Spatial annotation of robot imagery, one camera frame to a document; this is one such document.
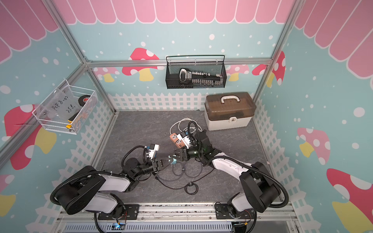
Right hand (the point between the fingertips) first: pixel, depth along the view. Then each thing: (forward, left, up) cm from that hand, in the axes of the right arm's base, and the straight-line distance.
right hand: (172, 155), depth 76 cm
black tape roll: (+26, +49, +17) cm, 58 cm away
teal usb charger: (-4, -1, 0) cm, 4 cm away
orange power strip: (+18, -1, -16) cm, 24 cm away
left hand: (-4, -1, -1) cm, 4 cm away
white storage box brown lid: (+30, -35, +3) cm, 46 cm away
